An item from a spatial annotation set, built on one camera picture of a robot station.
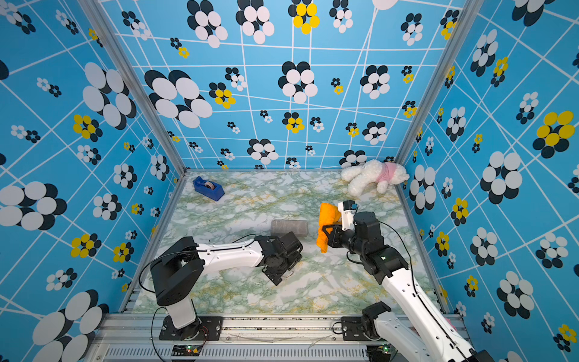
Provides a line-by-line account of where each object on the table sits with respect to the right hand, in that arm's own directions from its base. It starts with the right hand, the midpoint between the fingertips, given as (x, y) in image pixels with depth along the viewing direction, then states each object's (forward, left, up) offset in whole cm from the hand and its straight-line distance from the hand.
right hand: (327, 227), depth 75 cm
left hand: (-7, +9, -18) cm, 21 cm away
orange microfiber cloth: (+2, 0, +4) cm, 5 cm away
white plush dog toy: (+36, -25, -11) cm, 46 cm away
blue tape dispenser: (+28, +52, -13) cm, 60 cm away
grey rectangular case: (+10, +18, -18) cm, 27 cm away
